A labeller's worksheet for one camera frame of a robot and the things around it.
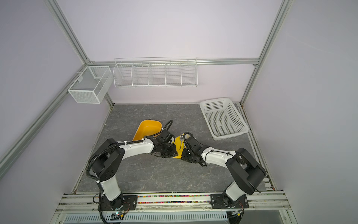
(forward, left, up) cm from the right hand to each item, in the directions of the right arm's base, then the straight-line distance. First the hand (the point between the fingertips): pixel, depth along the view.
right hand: (182, 158), depth 89 cm
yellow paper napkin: (+9, +2, -1) cm, 9 cm away
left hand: (+1, +3, +1) cm, 3 cm away
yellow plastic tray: (+24, +28, 0) cm, 37 cm away
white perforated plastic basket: (+33, -32, -1) cm, 46 cm away
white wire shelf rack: (+49, +18, +31) cm, 61 cm away
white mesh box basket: (+43, +65, +25) cm, 82 cm away
